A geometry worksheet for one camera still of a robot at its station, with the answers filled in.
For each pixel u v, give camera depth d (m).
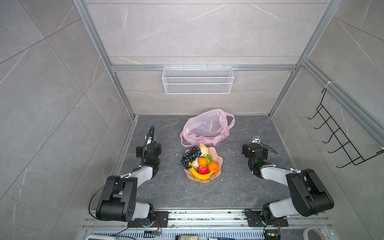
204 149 0.88
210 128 1.09
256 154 0.70
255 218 0.73
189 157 0.87
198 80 1.01
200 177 0.82
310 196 0.44
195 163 0.86
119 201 0.43
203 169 0.84
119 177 0.48
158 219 0.73
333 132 0.69
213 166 0.84
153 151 0.68
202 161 0.84
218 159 0.90
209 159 0.88
